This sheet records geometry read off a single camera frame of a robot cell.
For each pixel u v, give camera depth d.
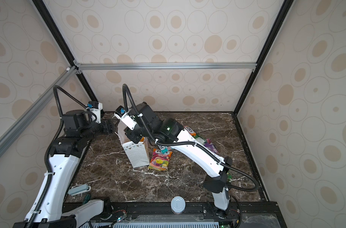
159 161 0.89
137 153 0.79
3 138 0.53
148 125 0.44
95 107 0.57
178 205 0.71
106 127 0.59
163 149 0.94
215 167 0.43
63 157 0.43
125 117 0.51
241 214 0.71
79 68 0.90
